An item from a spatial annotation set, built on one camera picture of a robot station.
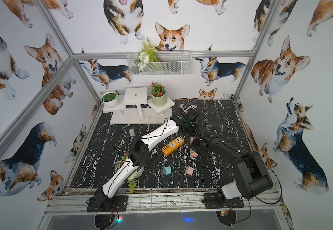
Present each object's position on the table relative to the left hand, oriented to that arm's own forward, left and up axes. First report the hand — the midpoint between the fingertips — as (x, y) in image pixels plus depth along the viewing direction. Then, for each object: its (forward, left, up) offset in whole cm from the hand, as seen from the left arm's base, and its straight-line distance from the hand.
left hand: (200, 133), depth 91 cm
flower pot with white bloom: (-28, +37, +5) cm, 47 cm away
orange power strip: (-5, +17, -6) cm, 18 cm away
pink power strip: (-10, +5, -6) cm, 13 cm away
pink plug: (-21, +8, -6) cm, 23 cm away
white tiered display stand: (+31, +48, -10) cm, 58 cm away
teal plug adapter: (-20, +21, -7) cm, 30 cm away
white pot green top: (+18, +57, +13) cm, 61 cm away
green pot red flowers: (+19, +26, +17) cm, 36 cm away
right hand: (-8, +6, -5) cm, 11 cm away
